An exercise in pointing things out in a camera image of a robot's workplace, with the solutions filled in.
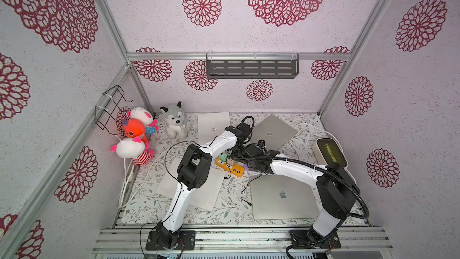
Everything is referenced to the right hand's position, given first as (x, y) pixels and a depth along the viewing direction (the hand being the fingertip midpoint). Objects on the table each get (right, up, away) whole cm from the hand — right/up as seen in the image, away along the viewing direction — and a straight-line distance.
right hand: (254, 162), depth 90 cm
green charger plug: (-16, +2, +1) cm, 16 cm away
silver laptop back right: (+16, +15, +19) cm, 29 cm away
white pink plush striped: (-55, +8, -10) cm, 56 cm away
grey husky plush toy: (-41, +19, +9) cm, 46 cm away
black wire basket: (-65, +22, -15) cm, 71 cm away
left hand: (-3, -1, +3) cm, 5 cm away
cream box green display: (+40, +5, +5) cm, 40 cm away
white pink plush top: (-59, +25, +4) cm, 64 cm away
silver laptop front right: (+13, -15, -6) cm, 21 cm away
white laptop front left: (-24, -15, -7) cm, 29 cm away
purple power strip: (-4, -2, 0) cm, 5 cm away
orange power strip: (-9, -4, +1) cm, 10 cm away
